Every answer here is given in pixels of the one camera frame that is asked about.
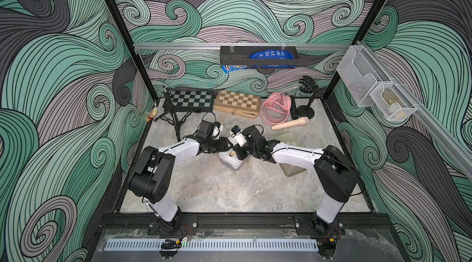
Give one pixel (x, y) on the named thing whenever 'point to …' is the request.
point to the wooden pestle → (303, 120)
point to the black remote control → (293, 108)
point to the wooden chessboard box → (243, 104)
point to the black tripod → (173, 115)
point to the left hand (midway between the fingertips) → (228, 147)
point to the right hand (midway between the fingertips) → (236, 147)
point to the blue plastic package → (271, 54)
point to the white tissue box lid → (231, 158)
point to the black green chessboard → (192, 101)
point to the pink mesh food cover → (276, 109)
